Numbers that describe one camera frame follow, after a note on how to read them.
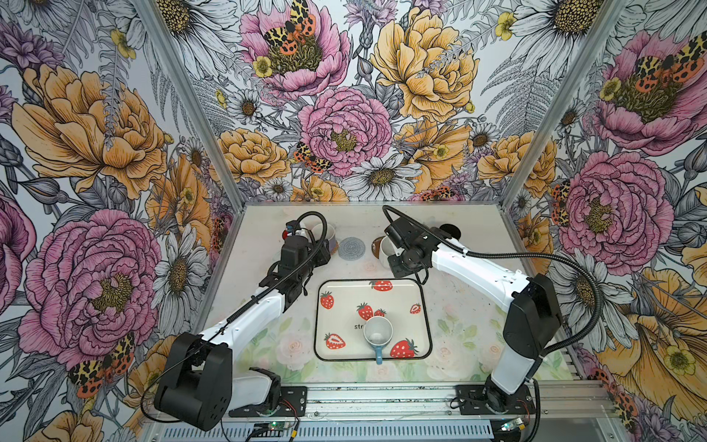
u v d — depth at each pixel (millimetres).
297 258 649
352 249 1060
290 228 740
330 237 994
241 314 506
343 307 917
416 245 617
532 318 449
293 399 750
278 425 710
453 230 1017
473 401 732
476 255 535
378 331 848
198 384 410
